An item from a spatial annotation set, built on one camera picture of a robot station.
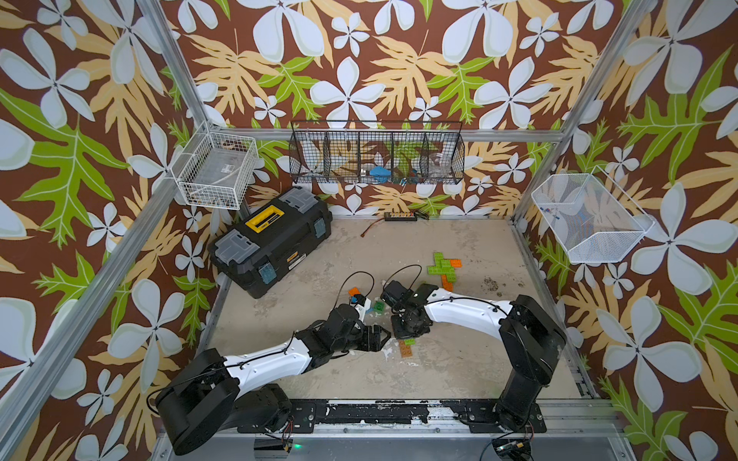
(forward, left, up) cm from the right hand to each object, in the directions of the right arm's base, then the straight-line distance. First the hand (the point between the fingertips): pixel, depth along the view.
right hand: (398, 336), depth 88 cm
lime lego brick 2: (+24, -17, +2) cm, 29 cm away
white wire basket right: (+24, -56, +27) cm, 67 cm away
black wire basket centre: (+54, +6, +30) cm, 63 cm away
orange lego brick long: (+18, -18, +1) cm, 25 cm away
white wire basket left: (+39, +56, +34) cm, 76 cm away
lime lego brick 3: (-2, -3, +1) cm, 4 cm away
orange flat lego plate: (+16, +15, 0) cm, 22 cm away
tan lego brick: (-4, -2, 0) cm, 5 cm away
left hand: (-1, +5, +7) cm, 9 cm away
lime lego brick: (+27, -17, +2) cm, 32 cm away
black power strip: (+51, +1, +1) cm, 51 cm away
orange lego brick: (+27, -23, +1) cm, 35 cm away
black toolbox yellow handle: (+25, +40, +17) cm, 50 cm away
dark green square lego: (+10, +6, 0) cm, 11 cm away
